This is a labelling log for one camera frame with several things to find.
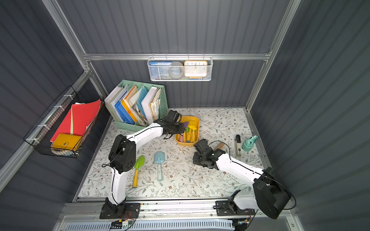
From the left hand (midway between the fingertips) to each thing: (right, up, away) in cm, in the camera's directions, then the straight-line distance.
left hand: (181, 128), depth 96 cm
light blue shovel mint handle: (-14, -19, -5) cm, 24 cm away
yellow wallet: (-51, -5, -32) cm, 60 cm away
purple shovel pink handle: (+3, +3, +8) cm, 9 cm away
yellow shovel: (+8, +2, +7) cm, 10 cm away
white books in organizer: (-22, +14, -7) cm, 27 cm away
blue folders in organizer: (-39, +8, +2) cm, 40 cm away
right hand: (+10, -18, -11) cm, 23 cm away
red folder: (-52, +6, -24) cm, 57 cm away
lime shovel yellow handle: (+4, -1, +7) cm, 8 cm away
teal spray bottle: (+42, -11, -7) cm, 44 cm away
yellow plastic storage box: (+6, -7, 0) cm, 9 cm away
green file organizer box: (-32, +15, -3) cm, 35 cm away
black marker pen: (+38, -11, -3) cm, 39 cm away
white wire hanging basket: (+1, +32, -6) cm, 32 cm away
